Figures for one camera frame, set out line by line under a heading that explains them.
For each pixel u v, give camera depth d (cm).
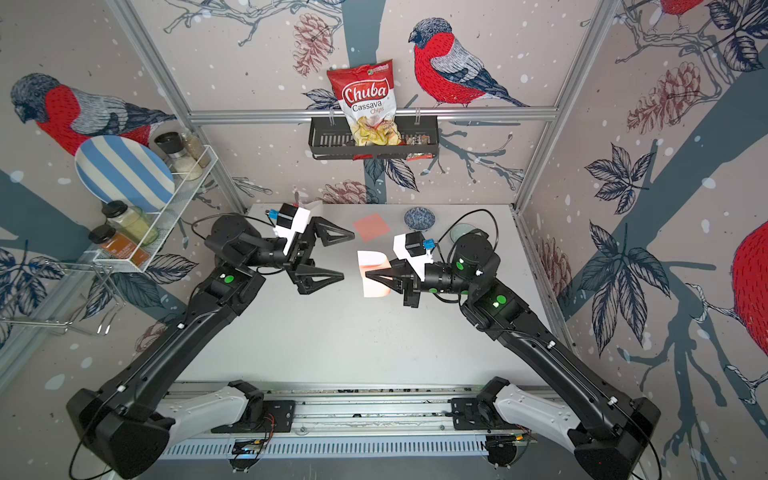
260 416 70
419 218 114
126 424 37
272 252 52
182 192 76
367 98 80
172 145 79
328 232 59
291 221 46
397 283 53
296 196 106
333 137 95
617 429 37
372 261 51
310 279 53
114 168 69
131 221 65
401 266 51
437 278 51
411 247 45
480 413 66
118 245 62
